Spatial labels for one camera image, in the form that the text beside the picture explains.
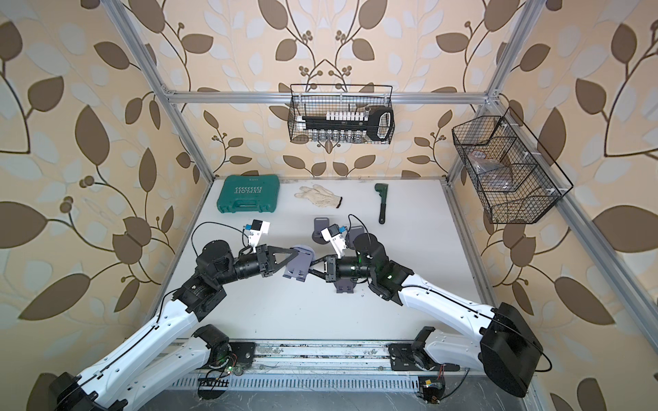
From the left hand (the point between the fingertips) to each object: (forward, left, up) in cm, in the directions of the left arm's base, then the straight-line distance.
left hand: (293, 254), depth 64 cm
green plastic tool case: (+42, +27, -23) cm, 55 cm away
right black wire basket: (+18, -67, +5) cm, 69 cm away
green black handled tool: (+48, -31, -26) cm, 63 cm away
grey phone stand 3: (+3, -14, -27) cm, 30 cm away
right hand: (-1, -3, -6) cm, 7 cm away
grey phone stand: (+26, -4, -23) cm, 35 cm away
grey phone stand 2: (-2, -1, -3) cm, 4 cm away
